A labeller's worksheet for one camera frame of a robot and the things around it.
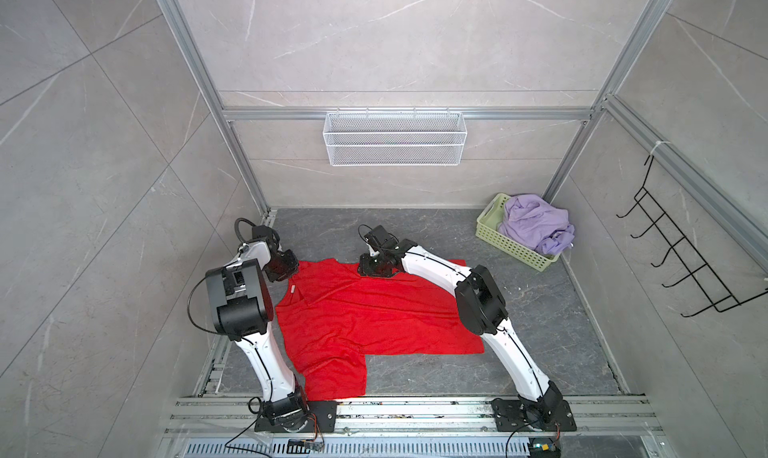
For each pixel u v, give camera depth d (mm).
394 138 1004
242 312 534
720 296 590
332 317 909
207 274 535
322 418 734
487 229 1046
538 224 1040
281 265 866
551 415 636
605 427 744
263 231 837
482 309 608
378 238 798
